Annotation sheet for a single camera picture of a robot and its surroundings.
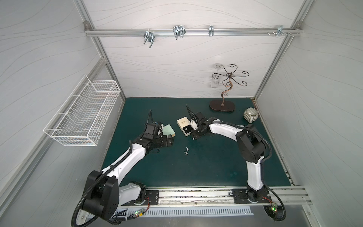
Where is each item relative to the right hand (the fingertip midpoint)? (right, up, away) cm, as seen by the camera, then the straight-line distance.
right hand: (194, 133), depth 97 cm
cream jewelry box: (-6, +5, +1) cm, 8 cm away
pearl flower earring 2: (-6, -12, -7) cm, 15 cm away
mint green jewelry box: (-18, +2, +2) cm, 19 cm away
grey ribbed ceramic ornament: (+44, +13, +11) cm, 47 cm away
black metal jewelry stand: (+29, +20, +15) cm, 38 cm away
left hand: (-17, -2, -11) cm, 21 cm away
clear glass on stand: (+16, +38, +6) cm, 42 cm away
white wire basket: (-58, +13, -27) cm, 65 cm away
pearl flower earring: (-5, -9, -5) cm, 12 cm away
